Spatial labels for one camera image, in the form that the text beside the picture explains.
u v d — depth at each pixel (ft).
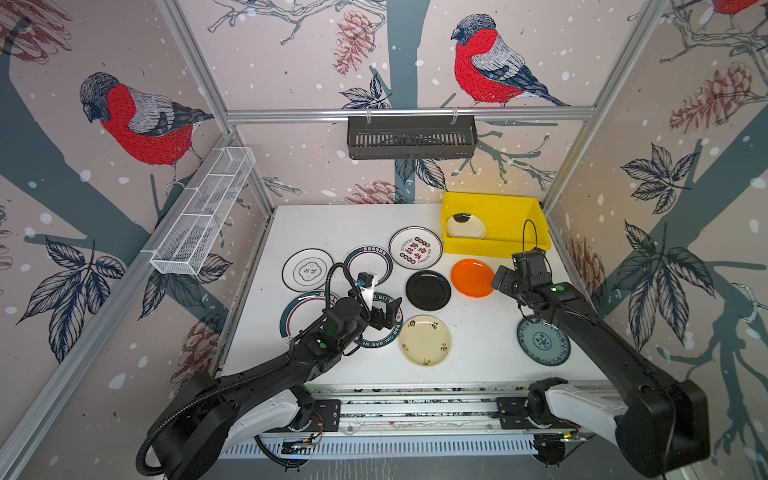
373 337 2.80
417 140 3.50
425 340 2.82
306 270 3.34
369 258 3.42
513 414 2.39
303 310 3.02
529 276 2.07
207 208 2.62
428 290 3.14
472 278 3.09
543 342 2.81
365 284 2.25
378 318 2.34
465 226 3.72
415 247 3.52
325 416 2.40
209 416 1.33
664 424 1.22
